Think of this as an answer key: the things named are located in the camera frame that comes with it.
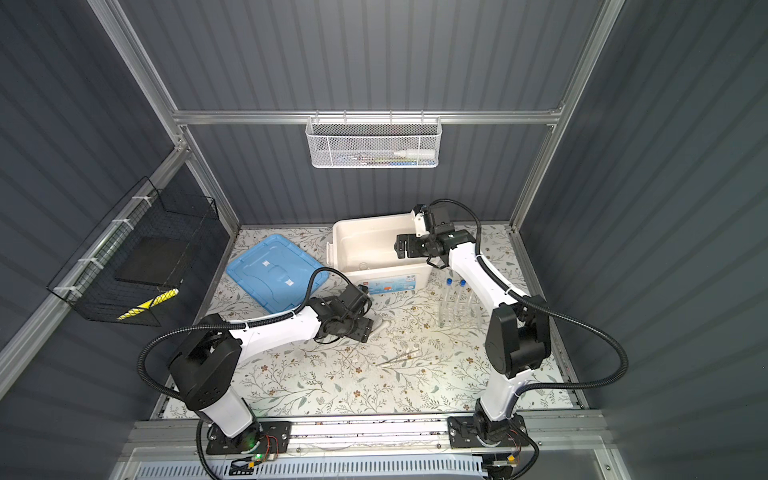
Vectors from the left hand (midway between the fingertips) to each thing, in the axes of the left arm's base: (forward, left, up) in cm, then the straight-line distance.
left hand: (363, 326), depth 89 cm
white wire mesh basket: (+75, -5, +18) cm, 77 cm away
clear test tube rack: (+4, -36, -3) cm, 36 cm away
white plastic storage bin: (+29, 0, +4) cm, 29 cm away
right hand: (+18, -16, +16) cm, 29 cm away
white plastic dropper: (+1, -6, -2) cm, 7 cm away
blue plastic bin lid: (+24, +31, -4) cm, 39 cm away
